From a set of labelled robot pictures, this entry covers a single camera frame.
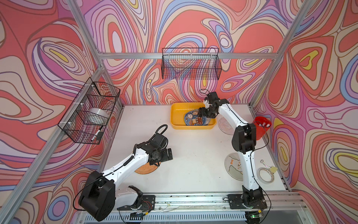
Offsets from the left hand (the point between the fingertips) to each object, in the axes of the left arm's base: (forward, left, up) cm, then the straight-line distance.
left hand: (167, 158), depth 83 cm
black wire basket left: (+29, +45, +26) cm, 59 cm away
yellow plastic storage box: (+45, -6, -5) cm, 45 cm away
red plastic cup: (+23, -65, +4) cm, 69 cm away
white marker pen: (+5, +37, +19) cm, 41 cm away
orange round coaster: (-4, +14, -7) cm, 16 cm away
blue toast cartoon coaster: (+35, -17, -3) cm, 39 cm away
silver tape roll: (+10, +34, +27) cm, 45 cm away
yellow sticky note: (-5, -65, -5) cm, 66 cm away
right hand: (+30, -25, +2) cm, 39 cm away
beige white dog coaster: (-3, -42, -6) cm, 42 cm away
